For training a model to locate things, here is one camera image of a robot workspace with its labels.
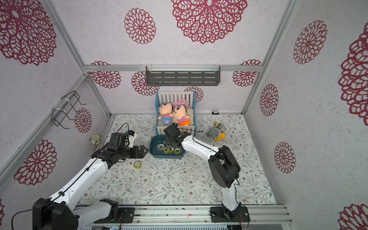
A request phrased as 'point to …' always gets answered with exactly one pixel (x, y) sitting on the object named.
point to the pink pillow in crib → (182, 101)
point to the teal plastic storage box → (155, 139)
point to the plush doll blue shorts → (165, 110)
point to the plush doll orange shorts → (179, 112)
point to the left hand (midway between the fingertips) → (141, 151)
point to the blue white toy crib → (163, 97)
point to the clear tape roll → (160, 146)
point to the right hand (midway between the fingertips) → (174, 141)
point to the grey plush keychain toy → (216, 132)
